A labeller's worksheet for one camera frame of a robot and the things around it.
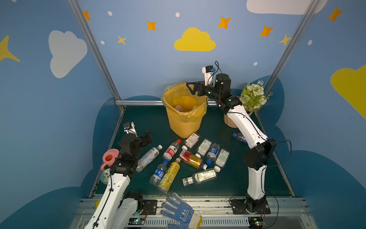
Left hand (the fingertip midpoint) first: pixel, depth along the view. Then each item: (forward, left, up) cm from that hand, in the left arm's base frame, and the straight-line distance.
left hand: (143, 131), depth 76 cm
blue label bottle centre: (-2, -41, -20) cm, 46 cm away
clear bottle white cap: (-7, 0, -18) cm, 20 cm away
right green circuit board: (-38, -61, -25) cm, 76 cm away
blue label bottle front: (-16, -8, -20) cm, 26 cm away
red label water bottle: (-1, -15, -18) cm, 23 cm away
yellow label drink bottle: (-18, -14, -19) cm, 30 cm away
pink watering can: (-9, +20, -12) cm, 25 cm away
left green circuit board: (-38, +1, -25) cm, 46 cm away
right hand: (+20, -27, +19) cm, 39 cm away
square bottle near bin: (+8, -28, -22) cm, 36 cm away
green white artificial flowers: (+27, -67, +4) cm, 72 cm away
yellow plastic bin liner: (+32, -18, -5) cm, 37 cm away
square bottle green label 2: (-5, -47, -21) cm, 52 cm away
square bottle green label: (+2, -36, -20) cm, 41 cm away
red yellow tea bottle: (-7, -28, -19) cm, 34 cm away
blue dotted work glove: (-35, -23, -23) cm, 48 cm away
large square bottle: (-17, -32, -19) cm, 42 cm away
